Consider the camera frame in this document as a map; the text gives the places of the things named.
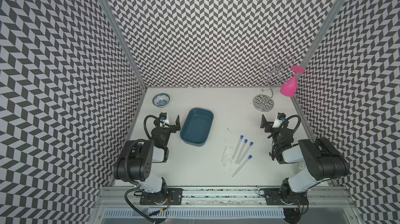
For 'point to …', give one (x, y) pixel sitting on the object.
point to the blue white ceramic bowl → (161, 100)
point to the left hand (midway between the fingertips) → (170, 115)
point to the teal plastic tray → (196, 126)
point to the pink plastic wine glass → (288, 88)
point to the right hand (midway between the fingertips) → (270, 116)
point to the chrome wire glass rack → (275, 73)
